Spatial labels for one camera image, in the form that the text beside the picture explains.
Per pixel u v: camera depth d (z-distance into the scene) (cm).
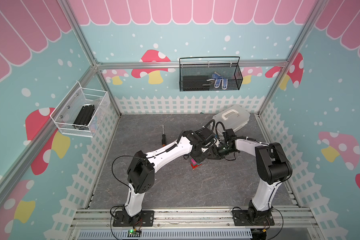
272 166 51
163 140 105
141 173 48
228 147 77
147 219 74
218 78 89
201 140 61
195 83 91
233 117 103
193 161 76
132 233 73
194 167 91
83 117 69
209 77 89
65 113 68
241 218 74
